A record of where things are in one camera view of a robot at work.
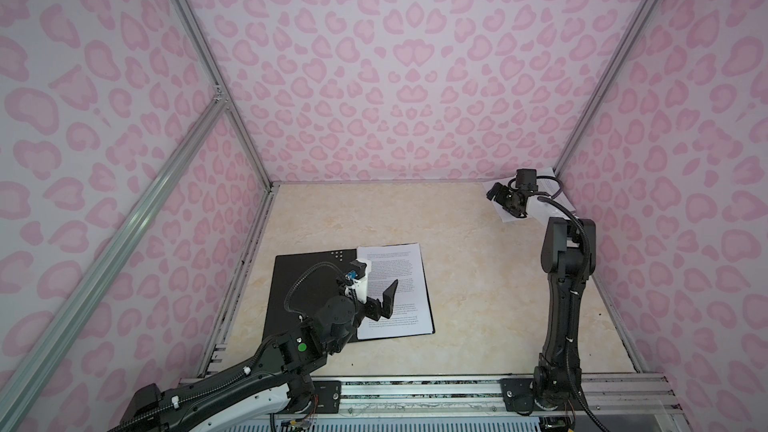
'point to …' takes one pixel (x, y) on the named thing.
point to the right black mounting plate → (513, 389)
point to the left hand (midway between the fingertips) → (382, 273)
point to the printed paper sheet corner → (549, 186)
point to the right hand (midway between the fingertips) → (499, 194)
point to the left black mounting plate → (328, 396)
